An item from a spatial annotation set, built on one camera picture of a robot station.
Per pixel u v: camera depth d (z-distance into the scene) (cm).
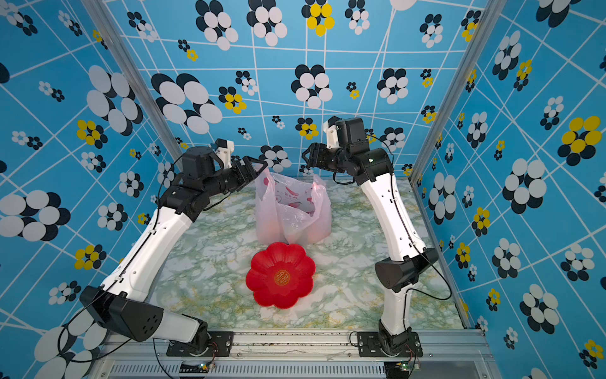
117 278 41
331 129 63
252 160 63
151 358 71
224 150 64
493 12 68
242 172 61
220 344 74
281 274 89
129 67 80
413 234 46
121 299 39
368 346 72
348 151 52
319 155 61
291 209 81
